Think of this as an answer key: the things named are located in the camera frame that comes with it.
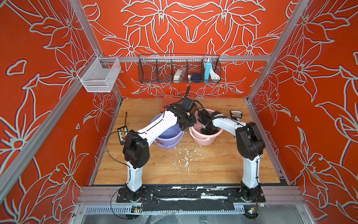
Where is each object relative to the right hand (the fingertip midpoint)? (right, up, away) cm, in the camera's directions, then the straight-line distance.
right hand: (205, 135), depth 95 cm
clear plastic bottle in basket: (-18, +42, -4) cm, 46 cm away
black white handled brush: (+27, +14, +12) cm, 32 cm away
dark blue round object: (-6, +41, 0) cm, 41 cm away
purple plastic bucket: (-23, +2, -19) cm, 29 cm away
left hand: (-9, +9, -12) cm, 17 cm away
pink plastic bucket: (-6, +1, -16) cm, 17 cm away
